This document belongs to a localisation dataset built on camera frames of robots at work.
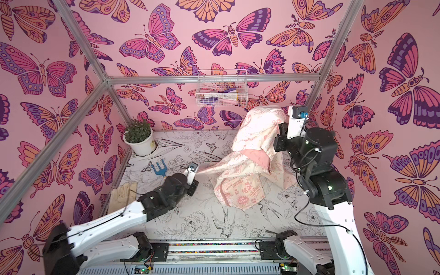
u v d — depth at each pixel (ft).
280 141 1.61
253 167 2.34
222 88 3.13
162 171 3.30
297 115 1.42
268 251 2.40
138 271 2.35
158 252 2.41
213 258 2.40
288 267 2.33
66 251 1.29
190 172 2.10
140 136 3.17
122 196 2.95
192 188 2.19
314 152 1.17
